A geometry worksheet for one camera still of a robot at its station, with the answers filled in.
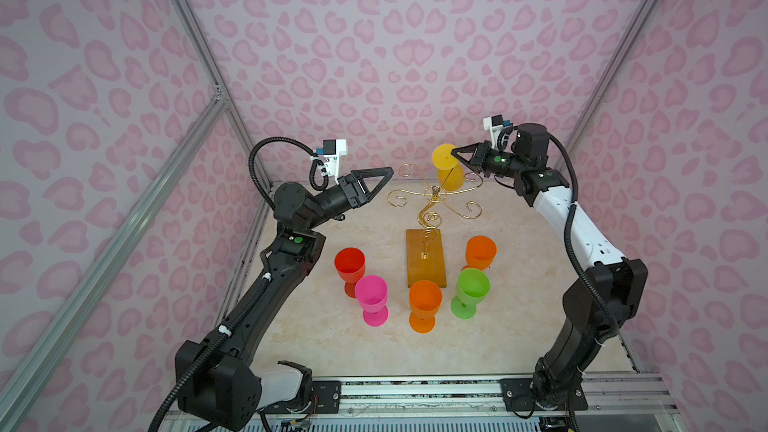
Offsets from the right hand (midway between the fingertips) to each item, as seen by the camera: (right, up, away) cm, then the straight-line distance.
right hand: (456, 150), depth 75 cm
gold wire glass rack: (-7, -18, +8) cm, 20 cm away
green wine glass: (+6, -37, +9) cm, 38 cm away
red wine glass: (-27, -30, +5) cm, 41 cm away
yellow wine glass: (-1, -6, +4) cm, 7 cm away
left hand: (-16, -8, -17) cm, 25 cm away
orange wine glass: (+8, -27, +9) cm, 29 cm away
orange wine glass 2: (-8, -37, +1) cm, 38 cm away
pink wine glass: (-22, -37, +6) cm, 43 cm away
